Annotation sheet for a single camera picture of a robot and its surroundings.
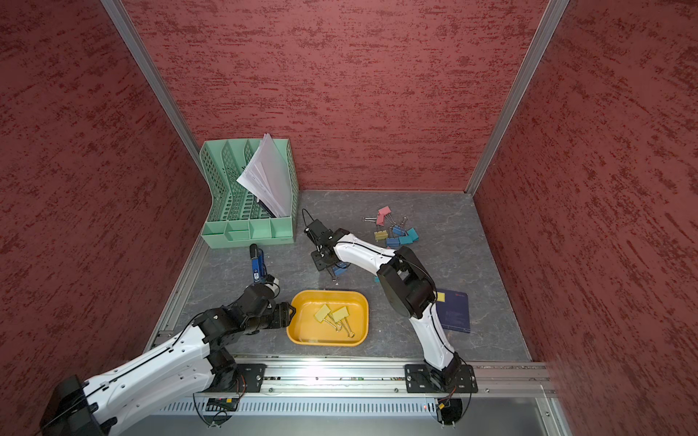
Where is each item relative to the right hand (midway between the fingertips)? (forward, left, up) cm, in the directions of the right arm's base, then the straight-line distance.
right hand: (327, 262), depth 95 cm
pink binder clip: (+23, -17, -4) cm, 29 cm away
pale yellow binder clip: (-19, -5, -2) cm, 19 cm away
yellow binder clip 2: (-18, +1, -2) cm, 18 cm away
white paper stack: (+24, +20, +20) cm, 38 cm away
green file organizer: (+23, +39, -1) cm, 46 cm away
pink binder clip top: (+23, -21, -3) cm, 32 cm away
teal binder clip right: (+10, -30, -2) cm, 32 cm away
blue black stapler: (0, +25, +1) cm, 25 cm away
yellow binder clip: (+13, -20, -3) cm, 24 cm away
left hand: (-20, +12, +2) cm, 23 cm away
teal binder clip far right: (+11, -33, -2) cm, 35 cm away
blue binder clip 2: (+10, -25, -4) cm, 27 cm away
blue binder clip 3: (-2, -5, -1) cm, 5 cm away
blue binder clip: (+15, -28, -3) cm, 32 cm away
